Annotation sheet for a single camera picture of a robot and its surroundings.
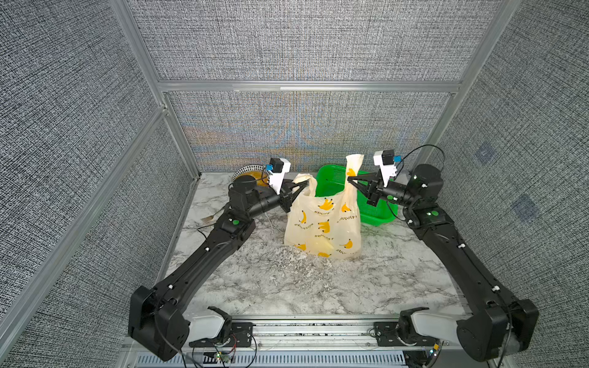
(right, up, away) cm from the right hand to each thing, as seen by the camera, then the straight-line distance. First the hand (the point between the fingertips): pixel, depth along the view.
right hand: (352, 173), depth 65 cm
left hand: (-12, -2, +1) cm, 12 cm away
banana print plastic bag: (-5, -17, +15) cm, 24 cm away
